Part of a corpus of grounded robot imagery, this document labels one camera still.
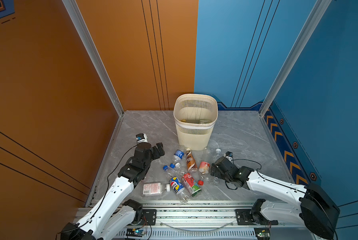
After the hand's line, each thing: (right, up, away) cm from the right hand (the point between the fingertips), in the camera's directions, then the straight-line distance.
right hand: (215, 171), depth 85 cm
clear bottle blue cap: (-26, -1, +2) cm, 26 cm away
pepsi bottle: (-20, -7, -8) cm, 23 cm away
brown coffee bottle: (-14, +4, 0) cm, 14 cm away
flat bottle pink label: (-34, -7, -7) cm, 35 cm away
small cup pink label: (-6, +3, 0) cm, 7 cm away
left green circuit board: (-41, -24, -14) cm, 50 cm away
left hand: (-33, +16, -5) cm, 37 cm away
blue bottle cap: (-25, +3, +3) cm, 25 cm away
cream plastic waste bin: (-10, +33, +17) cm, 39 cm away
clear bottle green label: (-1, -4, -2) cm, 5 cm away
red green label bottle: (-14, -5, -6) cm, 16 cm away
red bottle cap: (-9, -5, -4) cm, 11 cm away
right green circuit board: (+20, -25, -14) cm, 35 cm away
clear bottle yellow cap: (-18, +30, +17) cm, 39 cm away
